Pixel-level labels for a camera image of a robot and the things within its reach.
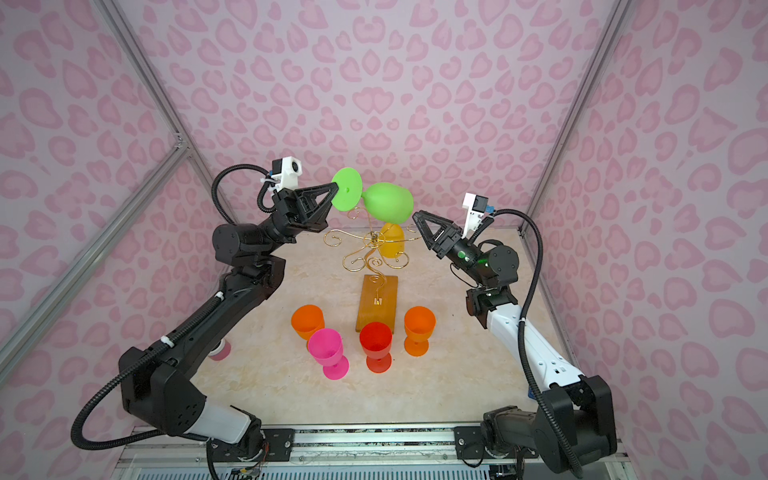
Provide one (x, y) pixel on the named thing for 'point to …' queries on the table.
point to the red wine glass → (376, 338)
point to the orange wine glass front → (306, 320)
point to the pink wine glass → (326, 348)
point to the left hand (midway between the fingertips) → (334, 191)
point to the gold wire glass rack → (375, 302)
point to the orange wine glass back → (419, 324)
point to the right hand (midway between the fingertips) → (417, 219)
